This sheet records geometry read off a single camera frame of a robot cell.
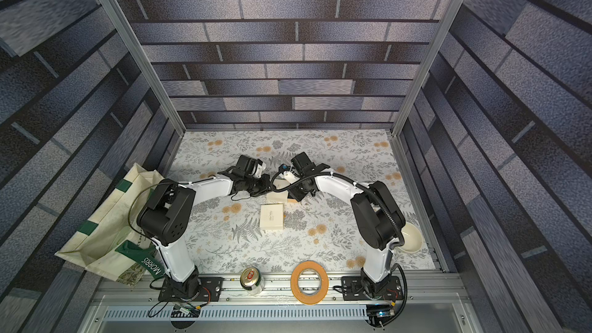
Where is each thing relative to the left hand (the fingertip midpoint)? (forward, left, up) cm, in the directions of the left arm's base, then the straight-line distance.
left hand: (278, 186), depth 93 cm
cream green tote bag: (-25, +55, +2) cm, 60 cm away
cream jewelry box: (-3, -1, -2) cm, 4 cm away
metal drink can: (-36, +5, +5) cm, 36 cm away
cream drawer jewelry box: (-12, +2, -3) cm, 12 cm away
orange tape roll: (-39, -11, -4) cm, 41 cm away
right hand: (-1, -7, -1) cm, 7 cm away
